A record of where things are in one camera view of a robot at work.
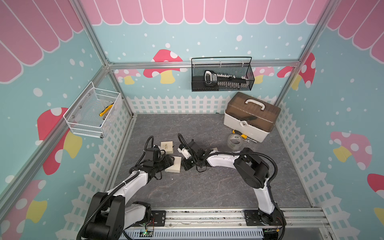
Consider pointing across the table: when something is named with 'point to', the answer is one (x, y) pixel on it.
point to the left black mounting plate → (158, 218)
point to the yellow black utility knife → (104, 113)
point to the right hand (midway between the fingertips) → (181, 164)
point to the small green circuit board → (146, 234)
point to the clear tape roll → (234, 141)
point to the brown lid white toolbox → (250, 117)
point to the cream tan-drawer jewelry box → (176, 167)
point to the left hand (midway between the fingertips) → (171, 162)
